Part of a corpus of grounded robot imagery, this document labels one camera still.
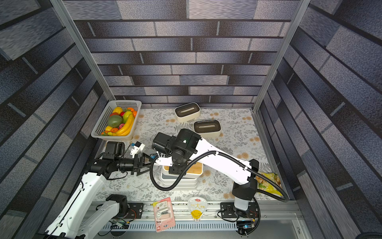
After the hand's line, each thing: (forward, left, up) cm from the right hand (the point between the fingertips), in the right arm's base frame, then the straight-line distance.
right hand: (176, 163), depth 65 cm
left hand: (+1, +11, -4) cm, 12 cm away
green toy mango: (+36, +48, -14) cm, 62 cm away
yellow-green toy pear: (+42, +43, -15) cm, 62 cm away
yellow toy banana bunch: (+29, +38, -14) cm, 50 cm away
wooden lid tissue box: (-2, -9, -3) cm, 9 cm away
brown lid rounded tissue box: (+36, -16, -20) cm, 44 cm away
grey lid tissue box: (-5, -4, -7) cm, 10 cm away
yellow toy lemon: (+49, +52, -16) cm, 73 cm away
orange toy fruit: (+46, +38, -15) cm, 62 cm away
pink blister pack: (-17, +7, -22) cm, 29 cm away
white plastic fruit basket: (+55, +49, -16) cm, 75 cm away
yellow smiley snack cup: (-14, -9, -15) cm, 23 cm away
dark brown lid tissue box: (+50, -1, -19) cm, 53 cm away
